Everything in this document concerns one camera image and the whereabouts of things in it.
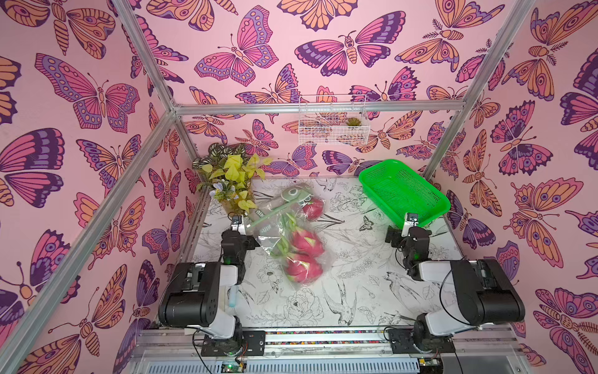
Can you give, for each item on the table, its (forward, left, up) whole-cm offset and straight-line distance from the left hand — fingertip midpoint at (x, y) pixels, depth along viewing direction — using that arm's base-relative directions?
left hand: (246, 226), depth 94 cm
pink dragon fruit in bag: (-17, -24, +3) cm, 29 cm away
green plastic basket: (+25, -69, -5) cm, 74 cm away
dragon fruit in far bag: (+9, -28, 0) cm, 29 cm away
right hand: (0, -64, 0) cm, 64 cm away
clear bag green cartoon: (+11, -25, +2) cm, 27 cm away
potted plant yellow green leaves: (+13, +6, +18) cm, 23 cm away
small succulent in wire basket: (+32, -43, +27) cm, 61 cm away
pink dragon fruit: (-9, -24, +2) cm, 26 cm away
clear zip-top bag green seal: (-4, -11, 0) cm, 12 cm away
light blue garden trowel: (-26, +1, -5) cm, 26 cm away
